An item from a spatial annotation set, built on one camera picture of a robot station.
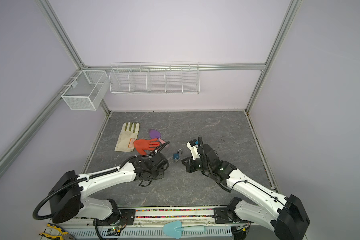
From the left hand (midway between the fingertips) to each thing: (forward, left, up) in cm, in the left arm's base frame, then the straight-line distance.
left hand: (160, 175), depth 82 cm
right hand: (+2, -12, +10) cm, 16 cm away
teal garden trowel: (-24, -7, -5) cm, 26 cm away
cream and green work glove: (+37, +25, -6) cm, 45 cm away
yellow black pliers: (-24, +43, -4) cm, 50 cm away
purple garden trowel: (+33, +6, -7) cm, 35 cm away
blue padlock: (+14, -9, -5) cm, 17 cm away
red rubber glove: (+24, +14, -5) cm, 28 cm away
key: (+11, -8, -6) cm, 15 cm away
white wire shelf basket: (+58, +3, +23) cm, 63 cm away
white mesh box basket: (+53, +49, +19) cm, 75 cm away
